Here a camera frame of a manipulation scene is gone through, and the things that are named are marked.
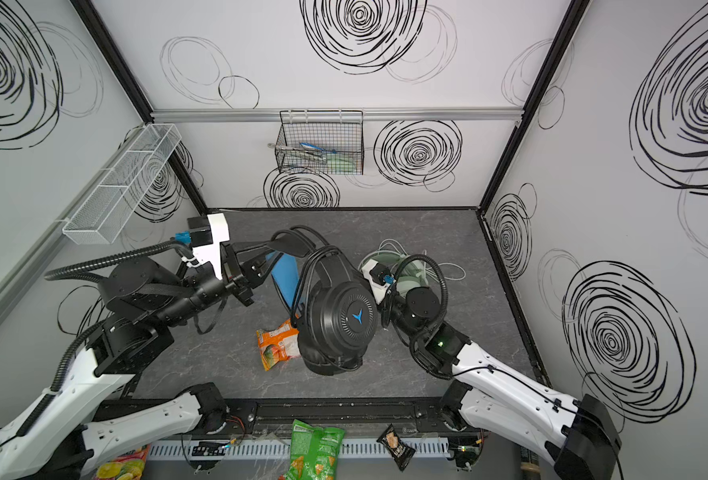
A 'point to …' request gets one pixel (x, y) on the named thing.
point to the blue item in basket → (312, 147)
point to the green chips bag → (314, 452)
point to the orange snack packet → (278, 344)
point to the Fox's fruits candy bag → (127, 466)
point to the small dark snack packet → (401, 453)
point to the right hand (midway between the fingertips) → (349, 272)
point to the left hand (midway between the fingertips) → (281, 246)
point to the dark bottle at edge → (529, 464)
